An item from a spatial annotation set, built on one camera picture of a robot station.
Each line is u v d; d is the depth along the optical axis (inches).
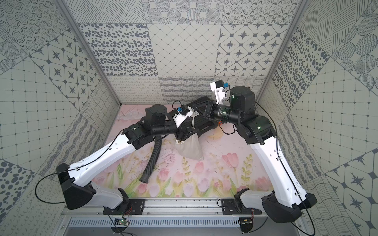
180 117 21.8
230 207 28.7
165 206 30.1
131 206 28.7
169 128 22.5
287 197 14.2
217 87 20.1
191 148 30.6
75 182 15.5
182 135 23.0
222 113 18.7
